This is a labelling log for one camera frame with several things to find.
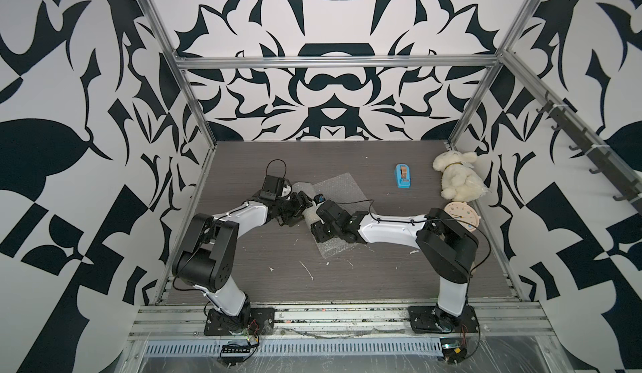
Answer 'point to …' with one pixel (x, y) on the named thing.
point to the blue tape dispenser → (403, 176)
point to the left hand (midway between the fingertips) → (310, 204)
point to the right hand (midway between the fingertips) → (316, 223)
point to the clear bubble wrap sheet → (343, 190)
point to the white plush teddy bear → (460, 180)
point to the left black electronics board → (236, 354)
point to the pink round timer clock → (464, 214)
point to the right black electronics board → (452, 350)
